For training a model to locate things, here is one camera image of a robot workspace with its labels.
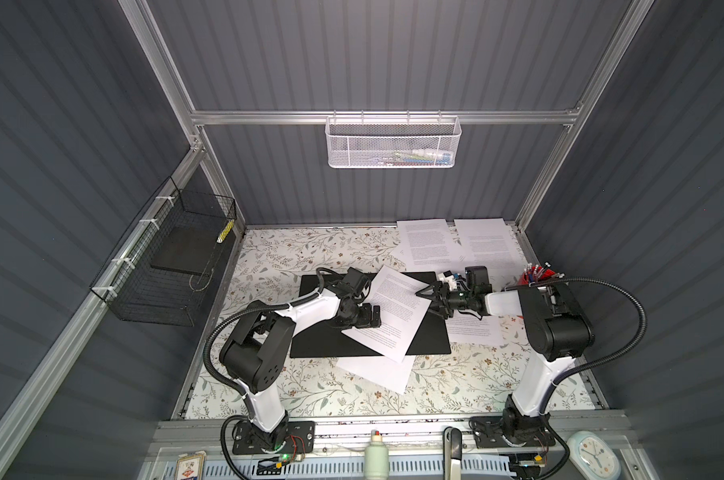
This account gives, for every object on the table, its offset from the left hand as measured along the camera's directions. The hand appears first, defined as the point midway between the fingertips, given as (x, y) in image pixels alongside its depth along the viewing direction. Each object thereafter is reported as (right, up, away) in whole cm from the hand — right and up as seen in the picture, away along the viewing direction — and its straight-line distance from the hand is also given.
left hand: (369, 324), depth 92 cm
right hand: (+17, +6, +2) cm, 18 cm away
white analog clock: (+51, -25, -23) cm, 62 cm away
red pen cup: (+48, +16, -5) cm, 51 cm away
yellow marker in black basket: (-40, +28, -10) cm, 50 cm away
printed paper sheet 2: (+24, +25, +24) cm, 42 cm away
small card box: (-42, -28, -23) cm, 55 cm away
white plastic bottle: (+1, -23, -27) cm, 35 cm away
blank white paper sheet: (+3, -12, -7) cm, 14 cm away
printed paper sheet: (+11, +4, +2) cm, 12 cm away
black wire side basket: (-51, +17, -20) cm, 57 cm away
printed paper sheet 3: (+48, +26, +24) cm, 60 cm away
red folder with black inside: (-13, -4, -2) cm, 13 cm away
